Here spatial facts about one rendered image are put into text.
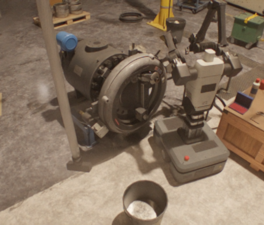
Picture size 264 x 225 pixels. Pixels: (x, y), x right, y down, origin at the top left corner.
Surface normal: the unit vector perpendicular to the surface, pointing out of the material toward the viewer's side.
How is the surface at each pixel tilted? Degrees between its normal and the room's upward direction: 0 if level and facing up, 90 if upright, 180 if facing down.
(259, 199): 0
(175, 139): 0
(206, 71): 90
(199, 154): 0
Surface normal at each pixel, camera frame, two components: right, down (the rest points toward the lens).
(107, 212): 0.00, -0.77
